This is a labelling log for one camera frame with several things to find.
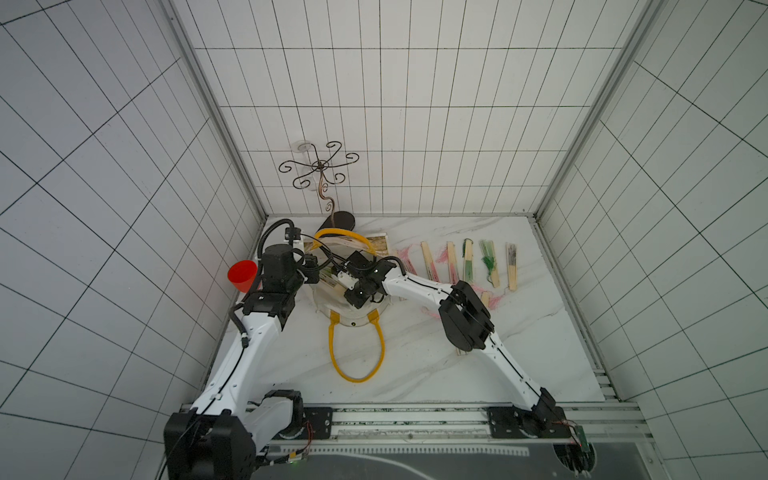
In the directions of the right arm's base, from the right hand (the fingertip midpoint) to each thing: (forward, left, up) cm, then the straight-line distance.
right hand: (355, 286), depth 99 cm
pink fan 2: (-3, -45, 0) cm, 45 cm away
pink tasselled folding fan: (+15, -33, 0) cm, 36 cm away
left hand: (-5, +10, +20) cm, 23 cm away
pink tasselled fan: (+14, -16, 0) cm, 22 cm away
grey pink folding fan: (+17, -56, 0) cm, 58 cm away
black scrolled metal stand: (+24, +11, +31) cm, 41 cm away
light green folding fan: (+16, -40, 0) cm, 43 cm away
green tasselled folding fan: (+15, -48, -1) cm, 50 cm away
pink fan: (+9, -26, 0) cm, 27 cm away
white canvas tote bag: (-19, -3, -1) cm, 19 cm away
